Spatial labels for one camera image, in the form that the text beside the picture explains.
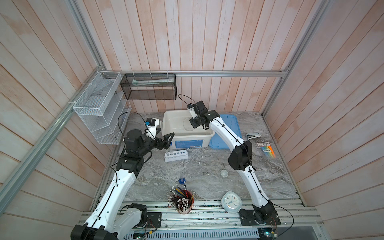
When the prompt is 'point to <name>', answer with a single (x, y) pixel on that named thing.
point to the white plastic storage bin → (178, 122)
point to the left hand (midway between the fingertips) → (167, 134)
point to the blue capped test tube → (171, 148)
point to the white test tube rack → (176, 156)
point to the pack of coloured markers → (267, 149)
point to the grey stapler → (253, 135)
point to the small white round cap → (224, 173)
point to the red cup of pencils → (182, 200)
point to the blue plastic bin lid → (231, 121)
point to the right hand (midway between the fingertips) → (193, 119)
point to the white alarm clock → (231, 201)
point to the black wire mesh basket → (150, 86)
